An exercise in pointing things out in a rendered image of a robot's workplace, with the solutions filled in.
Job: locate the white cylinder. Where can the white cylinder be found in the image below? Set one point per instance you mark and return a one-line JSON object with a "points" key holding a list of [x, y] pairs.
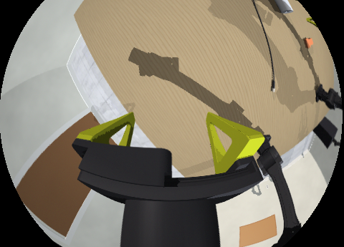
{"points": [[284, 6]]}

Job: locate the orange stepped block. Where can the orange stepped block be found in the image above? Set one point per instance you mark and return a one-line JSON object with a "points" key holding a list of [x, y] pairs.
{"points": [[308, 42]]}

